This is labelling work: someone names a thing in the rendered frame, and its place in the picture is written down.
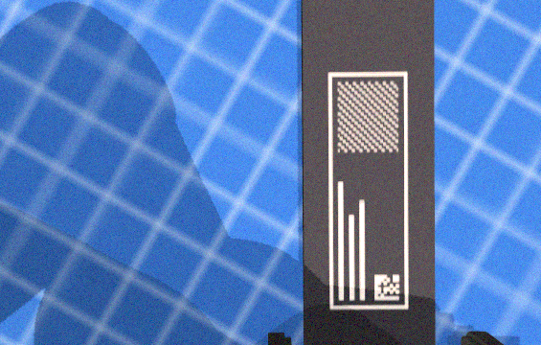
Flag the black rectangular strip with white printed pattern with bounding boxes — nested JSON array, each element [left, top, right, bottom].
[[302, 0, 436, 345]]

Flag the dark blue work mat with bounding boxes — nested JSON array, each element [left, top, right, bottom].
[[0, 0, 541, 345]]

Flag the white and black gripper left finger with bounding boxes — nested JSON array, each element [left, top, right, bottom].
[[268, 333, 292, 345]]

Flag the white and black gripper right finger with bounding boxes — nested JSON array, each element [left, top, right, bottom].
[[461, 332, 504, 345]]

